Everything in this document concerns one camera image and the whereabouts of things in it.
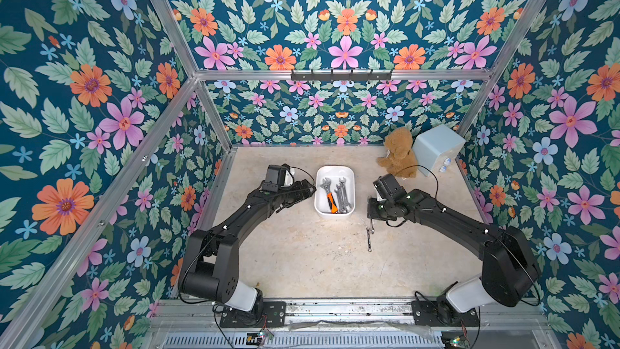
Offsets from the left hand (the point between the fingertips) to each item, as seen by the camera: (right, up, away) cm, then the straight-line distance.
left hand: (311, 189), depth 88 cm
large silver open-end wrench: (+14, -8, +9) cm, 19 cm away
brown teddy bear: (+37, +11, +14) cm, 41 cm away
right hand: (+21, -8, -2) cm, 22 cm away
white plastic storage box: (+9, -5, +13) cm, 17 cm away
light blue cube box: (+52, +16, +13) cm, 56 cm away
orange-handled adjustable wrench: (+8, -7, +11) cm, 15 cm away
